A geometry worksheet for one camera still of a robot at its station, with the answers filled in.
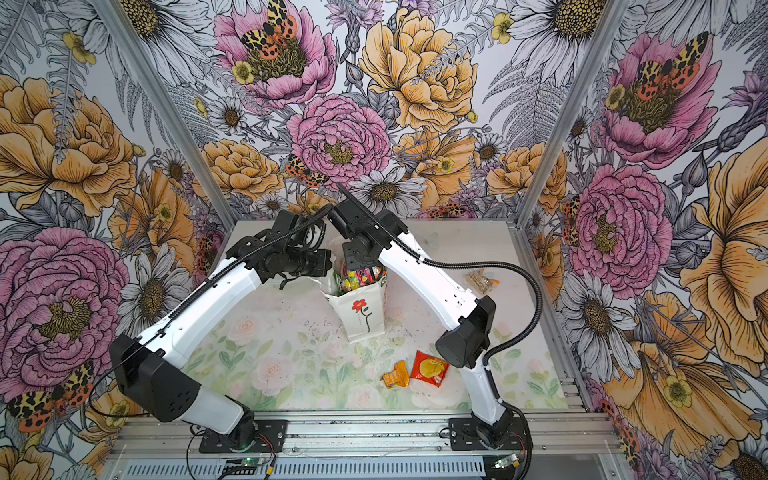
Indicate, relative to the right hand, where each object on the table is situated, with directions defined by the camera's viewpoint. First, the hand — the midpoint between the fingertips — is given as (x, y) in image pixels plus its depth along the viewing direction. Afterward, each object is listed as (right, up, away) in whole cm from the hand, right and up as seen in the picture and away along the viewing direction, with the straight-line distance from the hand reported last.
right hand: (366, 266), depth 78 cm
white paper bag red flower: (-1, -11, 0) cm, 11 cm away
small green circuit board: (+34, -46, -6) cm, 57 cm away
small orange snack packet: (+9, -30, +6) cm, 32 cm away
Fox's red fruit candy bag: (-4, -4, +2) cm, 6 cm away
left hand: (-10, -2, +1) cm, 10 cm away
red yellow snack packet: (+17, -28, +6) cm, 34 cm away
